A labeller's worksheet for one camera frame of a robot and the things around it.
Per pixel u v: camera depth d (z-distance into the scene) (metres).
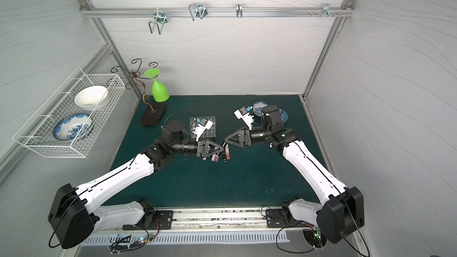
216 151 0.65
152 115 1.10
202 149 0.61
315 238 0.71
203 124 0.65
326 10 0.77
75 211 0.38
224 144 0.66
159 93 0.92
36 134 0.57
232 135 0.63
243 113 0.64
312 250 0.68
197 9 0.75
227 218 0.75
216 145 0.65
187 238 0.70
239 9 0.72
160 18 0.78
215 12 0.80
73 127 0.65
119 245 0.69
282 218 0.73
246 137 0.61
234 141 0.65
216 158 0.90
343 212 0.39
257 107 1.11
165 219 0.73
